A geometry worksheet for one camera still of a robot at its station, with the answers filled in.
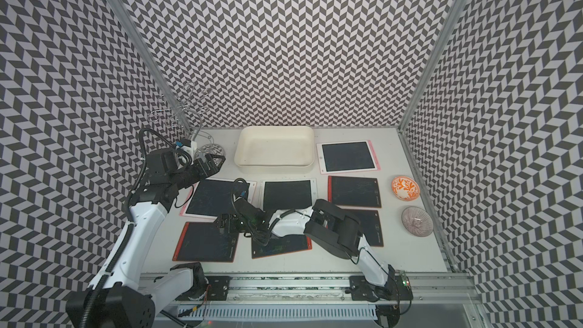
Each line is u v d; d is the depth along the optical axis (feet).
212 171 2.23
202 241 2.66
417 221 2.83
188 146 2.32
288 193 3.14
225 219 2.43
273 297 2.37
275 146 3.66
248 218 2.18
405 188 3.09
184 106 2.76
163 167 1.87
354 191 3.12
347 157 3.55
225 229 2.43
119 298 1.21
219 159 2.41
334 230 1.68
